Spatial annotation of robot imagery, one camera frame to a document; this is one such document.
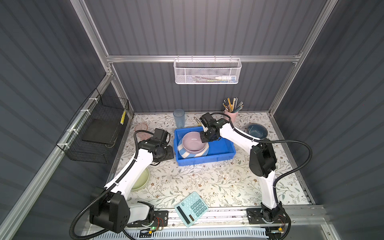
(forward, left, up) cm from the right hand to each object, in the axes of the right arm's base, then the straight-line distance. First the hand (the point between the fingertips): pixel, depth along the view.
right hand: (204, 139), depth 94 cm
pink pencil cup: (+22, -22, -2) cm, 31 cm away
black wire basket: (+4, +58, +26) cm, 63 cm away
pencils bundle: (+28, -23, +2) cm, 36 cm away
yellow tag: (+3, +46, +18) cm, 50 cm away
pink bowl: (-1, +8, -3) cm, 9 cm away
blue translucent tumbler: (+21, +18, 0) cm, 28 cm away
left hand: (-14, +21, +4) cm, 25 cm away
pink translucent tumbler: (-13, +30, +22) cm, 40 cm away
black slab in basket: (-9, +53, +21) cm, 57 cm away
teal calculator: (-38, +8, -7) cm, 40 cm away
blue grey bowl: (+12, -39, -6) cm, 41 cm away
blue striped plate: (-9, +12, -3) cm, 16 cm away
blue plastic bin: (-4, -10, -7) cm, 13 cm away
